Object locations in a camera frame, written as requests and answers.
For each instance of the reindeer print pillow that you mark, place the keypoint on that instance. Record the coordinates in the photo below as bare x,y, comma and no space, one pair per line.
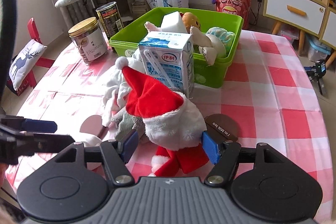
25,61

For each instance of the light blue soft toy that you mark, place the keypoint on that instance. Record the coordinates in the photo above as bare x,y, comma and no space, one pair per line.
226,37

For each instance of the gold lid cookie jar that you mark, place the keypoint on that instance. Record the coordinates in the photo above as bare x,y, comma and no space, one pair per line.
88,39

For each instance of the santa hat plush toy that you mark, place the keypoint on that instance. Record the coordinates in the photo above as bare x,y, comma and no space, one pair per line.
171,120

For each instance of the white cloth soft toy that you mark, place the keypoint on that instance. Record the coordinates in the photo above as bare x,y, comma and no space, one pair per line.
116,92

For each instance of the small tripod camera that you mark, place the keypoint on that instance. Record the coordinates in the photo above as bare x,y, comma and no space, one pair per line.
316,73

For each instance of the red white checkered tablecloth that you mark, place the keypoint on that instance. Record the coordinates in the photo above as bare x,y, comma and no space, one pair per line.
266,92

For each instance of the plush hamburger toy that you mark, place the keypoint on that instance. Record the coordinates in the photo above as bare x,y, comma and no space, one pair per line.
190,20

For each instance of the tall printed drink can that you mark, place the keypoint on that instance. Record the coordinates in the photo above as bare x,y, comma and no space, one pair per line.
110,18

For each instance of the grey plush toy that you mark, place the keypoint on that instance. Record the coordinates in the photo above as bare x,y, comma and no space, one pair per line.
126,122

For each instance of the green plastic bin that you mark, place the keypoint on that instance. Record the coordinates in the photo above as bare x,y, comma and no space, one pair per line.
210,60

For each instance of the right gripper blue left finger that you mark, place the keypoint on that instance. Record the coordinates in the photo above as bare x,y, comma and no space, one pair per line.
127,145

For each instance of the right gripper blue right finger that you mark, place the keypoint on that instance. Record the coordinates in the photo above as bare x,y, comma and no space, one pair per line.
212,145

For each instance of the blue white milk carton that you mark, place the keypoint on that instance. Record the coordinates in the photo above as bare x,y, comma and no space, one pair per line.
168,57

